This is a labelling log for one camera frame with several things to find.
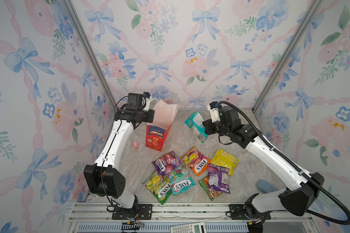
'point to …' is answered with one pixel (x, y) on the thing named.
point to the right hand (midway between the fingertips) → (203, 121)
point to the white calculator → (192, 227)
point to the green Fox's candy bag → (160, 186)
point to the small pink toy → (135, 144)
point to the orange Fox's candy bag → (196, 161)
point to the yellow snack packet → (224, 159)
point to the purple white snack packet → (218, 178)
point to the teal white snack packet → (195, 123)
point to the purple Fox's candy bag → (166, 163)
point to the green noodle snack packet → (212, 193)
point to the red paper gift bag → (157, 132)
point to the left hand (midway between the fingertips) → (151, 112)
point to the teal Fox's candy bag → (181, 181)
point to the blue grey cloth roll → (265, 187)
